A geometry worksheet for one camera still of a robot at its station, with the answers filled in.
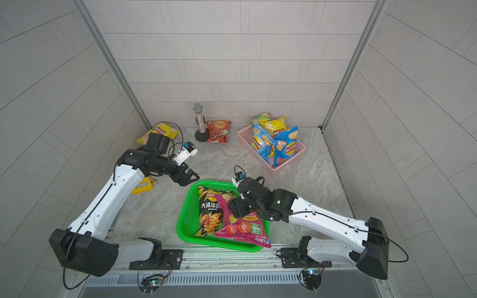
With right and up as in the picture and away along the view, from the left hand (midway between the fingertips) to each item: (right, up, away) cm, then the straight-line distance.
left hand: (195, 169), depth 75 cm
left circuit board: (-13, -39, -10) cm, 42 cm away
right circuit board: (+45, -39, -8) cm, 60 cm away
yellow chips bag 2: (-30, +19, +33) cm, 48 cm away
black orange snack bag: (+7, -18, 0) cm, 19 cm away
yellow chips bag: (+37, +19, +24) cm, 48 cm away
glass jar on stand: (-5, +15, +33) cm, 37 cm away
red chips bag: (+5, +17, +30) cm, 35 cm away
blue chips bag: (+40, +10, +14) cm, 44 cm away
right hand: (+16, -14, -5) cm, 22 cm away
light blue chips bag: (+28, +11, +17) cm, 35 cm away
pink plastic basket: (+20, +15, +33) cm, 42 cm away
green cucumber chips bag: (+31, +26, +31) cm, 51 cm away
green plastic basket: (-2, -20, -3) cm, 20 cm away
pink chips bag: (+22, -19, -10) cm, 31 cm away
